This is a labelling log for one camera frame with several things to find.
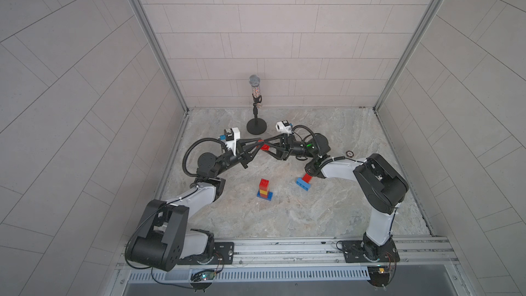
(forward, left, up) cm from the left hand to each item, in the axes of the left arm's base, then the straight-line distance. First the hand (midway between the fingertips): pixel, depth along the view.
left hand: (263, 145), depth 72 cm
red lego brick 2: (-10, 0, -21) cm, 23 cm away
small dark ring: (+10, -40, -23) cm, 48 cm away
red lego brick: (-9, 0, -13) cm, 16 cm away
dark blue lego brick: (-9, -3, -23) cm, 25 cm away
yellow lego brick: (-10, 0, -18) cm, 21 cm away
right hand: (-2, -2, 0) cm, 3 cm away
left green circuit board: (-36, +18, -21) cm, 45 cm away
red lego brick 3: (-2, -18, -21) cm, 28 cm away
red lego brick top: (-1, -1, 0) cm, 1 cm away
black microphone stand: (+28, +5, -24) cm, 37 cm away
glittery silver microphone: (+29, +5, +6) cm, 30 cm away
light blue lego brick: (-4, -17, -23) cm, 29 cm away
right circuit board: (-35, -40, -25) cm, 59 cm away
